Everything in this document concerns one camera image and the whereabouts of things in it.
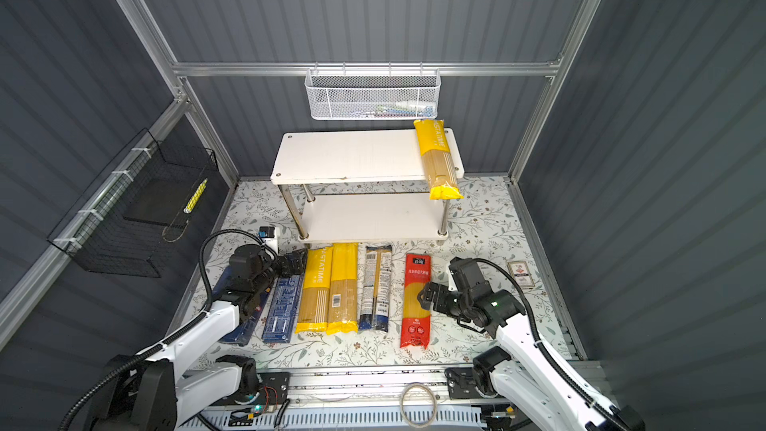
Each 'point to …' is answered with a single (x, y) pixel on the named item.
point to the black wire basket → (125, 221)
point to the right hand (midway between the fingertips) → (435, 301)
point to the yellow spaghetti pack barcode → (343, 289)
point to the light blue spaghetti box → (283, 309)
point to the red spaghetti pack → (416, 319)
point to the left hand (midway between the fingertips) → (295, 251)
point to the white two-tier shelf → (304, 160)
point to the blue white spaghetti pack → (376, 303)
